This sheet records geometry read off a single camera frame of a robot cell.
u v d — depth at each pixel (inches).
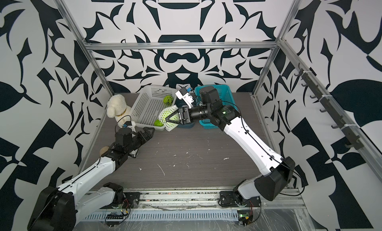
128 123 30.5
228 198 29.3
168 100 42.5
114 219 28.6
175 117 23.0
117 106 34.3
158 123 37.9
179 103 43.7
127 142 25.3
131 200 29.1
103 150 35.1
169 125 23.1
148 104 44.1
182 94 23.4
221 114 19.4
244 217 27.7
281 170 15.8
